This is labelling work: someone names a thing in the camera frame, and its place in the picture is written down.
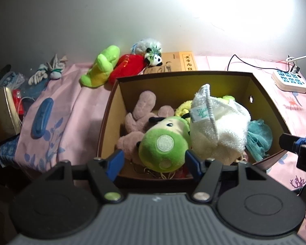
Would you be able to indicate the crumpled plastic bag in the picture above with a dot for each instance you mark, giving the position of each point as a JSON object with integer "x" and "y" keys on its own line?
{"x": 10, "y": 79}

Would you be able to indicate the yellow book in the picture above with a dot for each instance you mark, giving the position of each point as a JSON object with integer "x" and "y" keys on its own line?
{"x": 178, "y": 61}

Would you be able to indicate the gold gift bag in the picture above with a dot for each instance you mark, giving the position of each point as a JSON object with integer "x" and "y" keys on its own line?
{"x": 5, "y": 114}

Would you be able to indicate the yellow fluffy towel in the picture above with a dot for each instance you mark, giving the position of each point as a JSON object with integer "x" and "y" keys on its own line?
{"x": 182, "y": 108}

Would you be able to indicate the white fluffy toy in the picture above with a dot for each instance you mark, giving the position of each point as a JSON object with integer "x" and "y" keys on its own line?
{"x": 145, "y": 44}

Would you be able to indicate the pink printed bedsheet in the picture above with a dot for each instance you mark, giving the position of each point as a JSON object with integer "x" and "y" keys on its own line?
{"x": 66, "y": 102}

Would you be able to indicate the green frog plush toy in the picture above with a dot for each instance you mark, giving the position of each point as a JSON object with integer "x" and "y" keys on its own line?
{"x": 102, "y": 66}

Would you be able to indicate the teal mesh bath sponge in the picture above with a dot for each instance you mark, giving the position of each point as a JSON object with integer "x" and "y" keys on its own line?
{"x": 260, "y": 137}

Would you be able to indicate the black charger plug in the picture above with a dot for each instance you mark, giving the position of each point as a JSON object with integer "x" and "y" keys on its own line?
{"x": 294, "y": 69}

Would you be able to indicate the pink plush toy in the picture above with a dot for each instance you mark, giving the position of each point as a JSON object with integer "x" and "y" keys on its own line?
{"x": 136, "y": 122}

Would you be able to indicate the blue patterned cloth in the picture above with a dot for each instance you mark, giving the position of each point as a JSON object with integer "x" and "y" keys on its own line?
{"x": 10, "y": 150}

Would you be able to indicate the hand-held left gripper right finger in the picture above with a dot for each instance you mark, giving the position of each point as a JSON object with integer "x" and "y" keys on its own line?
{"x": 193, "y": 163}

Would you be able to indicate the red packet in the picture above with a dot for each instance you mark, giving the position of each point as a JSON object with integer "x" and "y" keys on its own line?
{"x": 17, "y": 99}

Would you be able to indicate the dark brown cardboard box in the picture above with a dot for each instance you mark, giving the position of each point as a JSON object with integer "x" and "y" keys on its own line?
{"x": 112, "y": 122}

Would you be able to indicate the white power strip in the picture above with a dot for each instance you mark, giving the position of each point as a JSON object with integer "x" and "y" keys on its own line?
{"x": 288, "y": 80}

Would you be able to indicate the green round-faced plush toy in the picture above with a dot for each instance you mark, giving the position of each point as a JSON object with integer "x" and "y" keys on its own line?
{"x": 163, "y": 148}

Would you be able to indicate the red panda plush toy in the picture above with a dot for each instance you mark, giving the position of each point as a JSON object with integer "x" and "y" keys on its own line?
{"x": 127, "y": 66}

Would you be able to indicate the white knit towel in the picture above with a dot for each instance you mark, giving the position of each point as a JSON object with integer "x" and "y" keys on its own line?
{"x": 227, "y": 130}

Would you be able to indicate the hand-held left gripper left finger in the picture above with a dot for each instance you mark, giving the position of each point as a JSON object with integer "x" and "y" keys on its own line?
{"x": 116, "y": 163}

